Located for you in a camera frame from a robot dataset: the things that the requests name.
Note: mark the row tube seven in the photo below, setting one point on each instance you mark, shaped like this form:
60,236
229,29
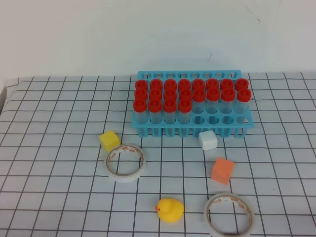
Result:
226,83
227,100

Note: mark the back row tube three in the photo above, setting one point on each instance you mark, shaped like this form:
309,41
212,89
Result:
170,84

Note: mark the middle row tube five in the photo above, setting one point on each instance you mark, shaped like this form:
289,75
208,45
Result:
199,96

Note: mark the white tape roll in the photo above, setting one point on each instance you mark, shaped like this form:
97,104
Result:
127,148
237,200

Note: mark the middle row tube eight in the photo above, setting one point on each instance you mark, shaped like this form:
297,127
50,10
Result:
243,98

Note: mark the left white tape roll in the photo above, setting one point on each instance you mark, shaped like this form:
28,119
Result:
127,148

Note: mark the row tube three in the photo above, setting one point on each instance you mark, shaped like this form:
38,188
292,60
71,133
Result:
169,109
170,94
170,84

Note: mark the middle row tube seven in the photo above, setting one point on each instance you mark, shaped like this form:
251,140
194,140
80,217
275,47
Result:
227,100

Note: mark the row tube eight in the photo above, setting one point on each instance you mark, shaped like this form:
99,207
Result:
241,83
243,98

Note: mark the back row tube five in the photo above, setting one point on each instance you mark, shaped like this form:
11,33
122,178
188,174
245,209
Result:
198,84

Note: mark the yellow foam cube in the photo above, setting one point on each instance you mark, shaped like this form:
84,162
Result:
109,140

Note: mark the back row tube one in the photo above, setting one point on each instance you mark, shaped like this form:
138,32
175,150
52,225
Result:
141,84

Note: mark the back row tube two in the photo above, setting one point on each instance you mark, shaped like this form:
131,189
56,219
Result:
156,84

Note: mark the row tube four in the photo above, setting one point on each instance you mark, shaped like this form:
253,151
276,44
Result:
185,94
184,84

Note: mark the orange foam cube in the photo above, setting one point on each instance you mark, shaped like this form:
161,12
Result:
222,170

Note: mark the front row tube one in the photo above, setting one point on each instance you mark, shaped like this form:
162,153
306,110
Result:
140,108

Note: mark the front row tube three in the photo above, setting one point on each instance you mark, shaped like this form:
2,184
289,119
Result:
169,109

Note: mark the row tube two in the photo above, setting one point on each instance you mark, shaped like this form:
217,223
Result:
155,111
156,84
155,94

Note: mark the blue test tube rack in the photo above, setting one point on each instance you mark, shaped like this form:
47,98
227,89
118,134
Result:
222,124

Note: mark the red-capped test tube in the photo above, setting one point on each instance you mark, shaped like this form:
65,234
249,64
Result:
185,107

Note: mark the white foam cube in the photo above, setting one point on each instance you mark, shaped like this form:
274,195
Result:
207,140

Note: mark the back row tube eight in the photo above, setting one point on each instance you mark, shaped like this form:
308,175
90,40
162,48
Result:
241,83

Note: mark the front row tube two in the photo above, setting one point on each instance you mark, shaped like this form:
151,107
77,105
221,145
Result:
155,111

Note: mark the right white tape roll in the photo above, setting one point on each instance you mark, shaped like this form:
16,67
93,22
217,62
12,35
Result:
237,200

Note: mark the middle row tube six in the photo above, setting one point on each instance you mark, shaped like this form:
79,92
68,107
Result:
212,100

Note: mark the checkered tablecloth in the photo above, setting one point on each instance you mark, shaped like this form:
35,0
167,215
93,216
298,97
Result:
53,181

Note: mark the row tube one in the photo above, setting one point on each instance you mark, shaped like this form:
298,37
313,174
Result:
140,108
141,84
141,94

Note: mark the back row tube seven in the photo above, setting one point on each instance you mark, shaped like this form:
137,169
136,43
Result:
226,83

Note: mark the middle row tube two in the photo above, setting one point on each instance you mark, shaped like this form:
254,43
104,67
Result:
155,94

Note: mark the back row tube four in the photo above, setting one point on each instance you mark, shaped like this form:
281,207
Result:
184,84

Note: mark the middle row tube three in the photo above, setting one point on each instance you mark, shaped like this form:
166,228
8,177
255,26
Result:
170,94

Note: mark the middle row tube one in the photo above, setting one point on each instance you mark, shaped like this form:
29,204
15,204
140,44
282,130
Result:
141,94

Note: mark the row tube six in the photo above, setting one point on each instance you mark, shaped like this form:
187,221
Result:
212,100
212,83

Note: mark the back row tube six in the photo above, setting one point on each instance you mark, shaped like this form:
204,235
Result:
212,83

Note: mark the middle row tube four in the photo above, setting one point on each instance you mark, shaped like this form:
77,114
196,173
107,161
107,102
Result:
185,94

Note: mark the row tube five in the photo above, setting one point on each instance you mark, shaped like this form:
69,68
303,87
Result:
199,96
198,84

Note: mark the yellow rubber duck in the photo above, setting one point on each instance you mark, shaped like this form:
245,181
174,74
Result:
169,210

